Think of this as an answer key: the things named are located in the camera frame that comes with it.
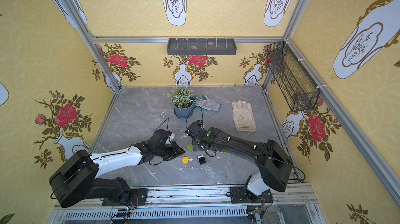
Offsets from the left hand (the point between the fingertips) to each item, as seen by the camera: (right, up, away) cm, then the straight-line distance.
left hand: (187, 153), depth 83 cm
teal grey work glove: (+11, +26, +26) cm, 39 cm away
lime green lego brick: (+1, +2, +5) cm, 6 cm away
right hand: (+6, +3, 0) cm, 7 cm away
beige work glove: (+36, +17, +20) cm, 44 cm away
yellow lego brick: (-1, -4, 0) cm, 4 cm away
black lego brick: (+8, -2, -4) cm, 9 cm away
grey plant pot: (-3, +20, +14) cm, 25 cm away
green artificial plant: (-4, +31, +7) cm, 32 cm away
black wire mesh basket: (+71, +34, +17) cm, 81 cm away
